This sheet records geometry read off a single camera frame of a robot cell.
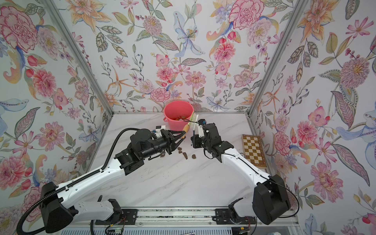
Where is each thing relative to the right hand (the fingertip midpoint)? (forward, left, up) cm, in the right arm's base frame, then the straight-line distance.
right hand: (192, 135), depth 84 cm
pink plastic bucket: (+33, +12, -16) cm, 39 cm away
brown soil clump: (-3, -1, -18) cm, 19 cm away
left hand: (-13, +1, +18) cm, 23 cm away
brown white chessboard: (+1, -40, -17) cm, 44 cm away
